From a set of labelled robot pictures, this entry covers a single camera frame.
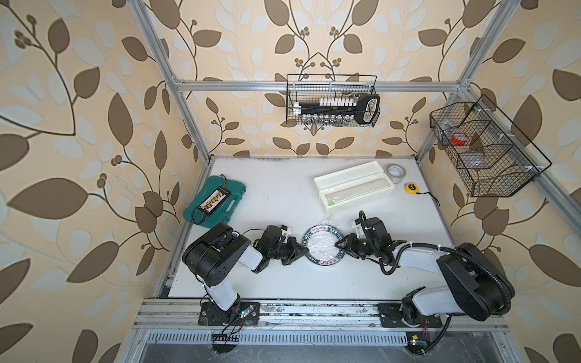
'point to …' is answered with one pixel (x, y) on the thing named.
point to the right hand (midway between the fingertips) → (336, 246)
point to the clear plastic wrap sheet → (331, 221)
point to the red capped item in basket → (458, 138)
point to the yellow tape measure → (411, 188)
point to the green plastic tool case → (222, 215)
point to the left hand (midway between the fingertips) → (308, 248)
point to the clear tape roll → (396, 172)
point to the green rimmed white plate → (320, 240)
